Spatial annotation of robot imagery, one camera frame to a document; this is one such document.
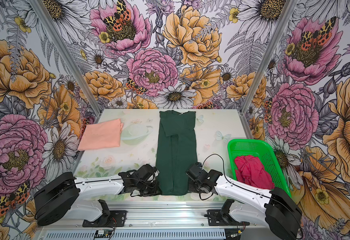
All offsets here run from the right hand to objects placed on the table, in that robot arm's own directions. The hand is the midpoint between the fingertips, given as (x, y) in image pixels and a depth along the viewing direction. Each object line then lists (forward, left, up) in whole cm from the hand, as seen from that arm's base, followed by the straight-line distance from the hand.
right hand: (192, 191), depth 80 cm
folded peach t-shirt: (+39, +59, +1) cm, 71 cm away
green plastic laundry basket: (+21, -44, +4) cm, 49 cm away
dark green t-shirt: (+27, +8, -3) cm, 28 cm away
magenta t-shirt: (+10, -33, +2) cm, 34 cm away
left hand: (-1, +18, -2) cm, 18 cm away
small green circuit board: (-17, +42, -2) cm, 46 cm away
